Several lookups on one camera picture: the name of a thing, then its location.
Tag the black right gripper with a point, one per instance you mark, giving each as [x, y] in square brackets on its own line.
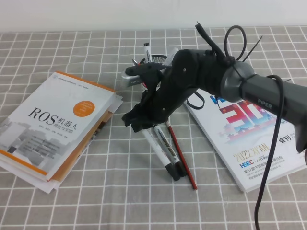
[168, 87]

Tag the white marker with black cap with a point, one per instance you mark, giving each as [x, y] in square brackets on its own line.
[161, 155]

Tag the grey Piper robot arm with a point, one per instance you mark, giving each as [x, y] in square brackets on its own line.
[239, 81]

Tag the black mesh pen holder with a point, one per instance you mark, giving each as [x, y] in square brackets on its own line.
[157, 59]

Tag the translucent capped pen in holder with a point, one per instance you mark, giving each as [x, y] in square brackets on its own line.
[169, 59]

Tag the white marker standing in holder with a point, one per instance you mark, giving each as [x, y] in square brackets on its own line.
[147, 51]

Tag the red pencil with eraser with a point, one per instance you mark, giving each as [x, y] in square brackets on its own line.
[181, 156]

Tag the white marker on table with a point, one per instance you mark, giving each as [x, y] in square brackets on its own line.
[178, 165]

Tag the orange-spined book under ROS book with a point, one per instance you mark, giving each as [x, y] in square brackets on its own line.
[69, 163]

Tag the white ROS robotics book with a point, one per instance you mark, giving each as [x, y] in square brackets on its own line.
[44, 130]

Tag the white HEEC exhibition catalogue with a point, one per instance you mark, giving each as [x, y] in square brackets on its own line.
[241, 133]

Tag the black zip tie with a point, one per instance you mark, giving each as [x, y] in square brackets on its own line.
[235, 43]

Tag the white paper sheets under books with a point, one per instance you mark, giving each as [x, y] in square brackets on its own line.
[47, 187]

